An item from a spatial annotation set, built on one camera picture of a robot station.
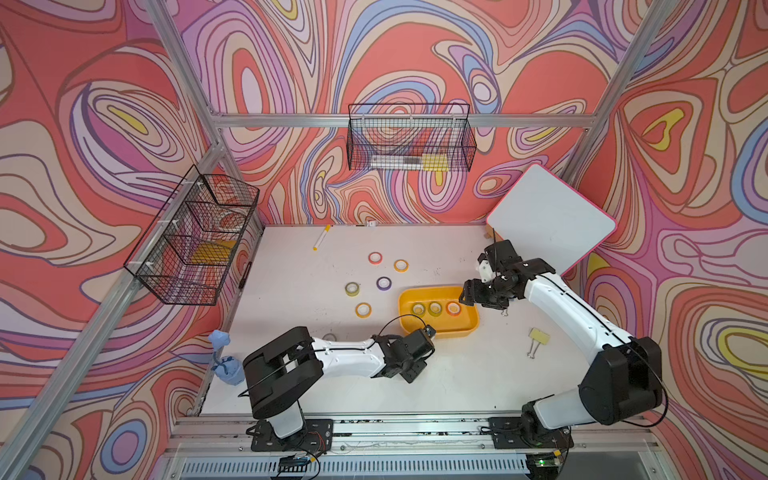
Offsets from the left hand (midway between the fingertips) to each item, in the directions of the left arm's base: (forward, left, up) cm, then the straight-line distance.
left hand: (417, 364), depth 85 cm
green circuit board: (-23, +32, -1) cm, 39 cm away
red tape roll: (+18, -13, +1) cm, 22 cm away
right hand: (+12, -16, +12) cm, 23 cm away
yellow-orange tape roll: (+17, +17, +1) cm, 24 cm away
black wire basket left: (+16, +60, +29) cm, 69 cm away
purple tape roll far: (+28, +10, +1) cm, 29 cm away
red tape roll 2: (+37, +13, +1) cm, 40 cm away
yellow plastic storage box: (+13, -11, -2) cm, 17 cm away
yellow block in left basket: (+16, +51, +31) cm, 62 cm away
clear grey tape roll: (+7, +26, +2) cm, 27 cm away
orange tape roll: (+34, +4, 0) cm, 34 cm away
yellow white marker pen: (+49, +35, +2) cm, 60 cm away
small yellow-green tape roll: (+17, -1, +1) cm, 17 cm away
